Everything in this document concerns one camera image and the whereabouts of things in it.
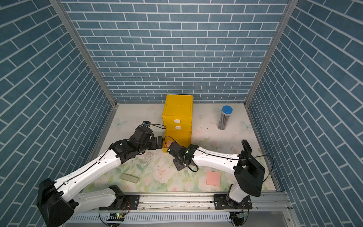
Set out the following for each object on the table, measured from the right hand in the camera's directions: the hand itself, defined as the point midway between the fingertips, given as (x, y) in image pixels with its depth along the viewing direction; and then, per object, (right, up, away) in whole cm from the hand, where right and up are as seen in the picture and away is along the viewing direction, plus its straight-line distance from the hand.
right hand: (180, 164), depth 82 cm
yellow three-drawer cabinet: (-2, +26, +3) cm, 26 cm away
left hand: (-11, +14, -3) cm, 18 cm away
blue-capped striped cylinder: (+29, +28, +11) cm, 41 cm away
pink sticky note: (+19, -9, +1) cm, 21 cm away
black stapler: (+43, +8, +11) cm, 45 cm away
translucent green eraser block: (-29, -8, -1) cm, 30 cm away
